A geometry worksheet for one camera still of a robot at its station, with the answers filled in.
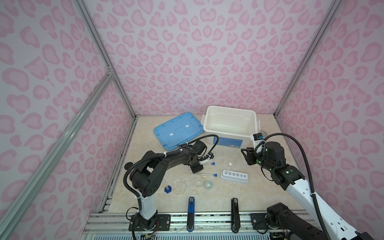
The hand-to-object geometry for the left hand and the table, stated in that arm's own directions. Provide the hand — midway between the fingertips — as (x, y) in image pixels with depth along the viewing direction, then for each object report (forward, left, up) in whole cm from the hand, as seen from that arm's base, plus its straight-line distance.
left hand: (198, 164), depth 93 cm
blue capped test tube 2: (-7, -10, 0) cm, 12 cm away
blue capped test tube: (0, -9, 0) cm, 9 cm away
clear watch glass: (-12, 0, -1) cm, 12 cm away
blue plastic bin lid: (+27, +14, -1) cm, 31 cm away
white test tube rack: (-10, -20, +3) cm, 22 cm away
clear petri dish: (-13, +11, -1) cm, 17 cm away
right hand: (-2, -24, +20) cm, 31 cm away
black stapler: (-30, -17, +1) cm, 35 cm away
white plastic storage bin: (+31, -28, -1) cm, 41 cm away
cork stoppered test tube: (-7, -16, +5) cm, 18 cm away
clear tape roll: (-2, -29, +33) cm, 44 cm away
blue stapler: (-32, +4, +5) cm, 33 cm away
